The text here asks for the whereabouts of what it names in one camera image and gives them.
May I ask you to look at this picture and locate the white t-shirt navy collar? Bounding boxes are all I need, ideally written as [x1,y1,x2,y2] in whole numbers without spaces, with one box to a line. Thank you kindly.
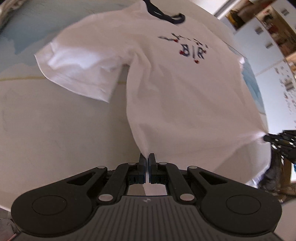
[35,1,268,184]

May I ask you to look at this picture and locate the white kitchen cabinets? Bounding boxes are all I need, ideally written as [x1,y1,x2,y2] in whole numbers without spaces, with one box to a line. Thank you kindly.
[218,1,295,133]

